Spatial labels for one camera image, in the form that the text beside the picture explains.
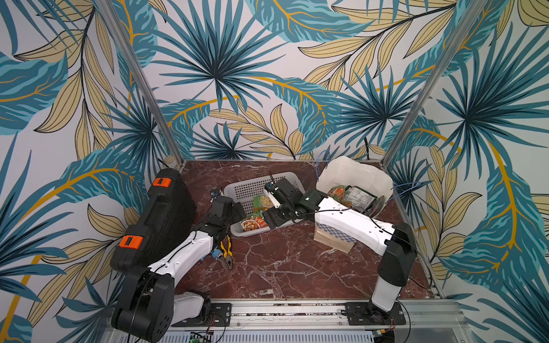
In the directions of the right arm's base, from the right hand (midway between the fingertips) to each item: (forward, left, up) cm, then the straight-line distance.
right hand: (273, 213), depth 81 cm
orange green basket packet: (+3, +9, -13) cm, 16 cm away
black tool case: (-4, +36, +6) cm, 37 cm away
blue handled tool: (-10, +22, -13) cm, 28 cm away
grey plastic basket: (+18, +13, -11) cm, 25 cm away
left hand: (+5, +16, -6) cm, 18 cm away
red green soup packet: (+15, -29, -8) cm, 34 cm away
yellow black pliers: (-10, +19, -15) cm, 26 cm away
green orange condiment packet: (+14, +6, -14) cm, 20 cm away
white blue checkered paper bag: (+19, -32, +2) cm, 37 cm away
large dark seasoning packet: (+8, -37, -4) cm, 38 cm away
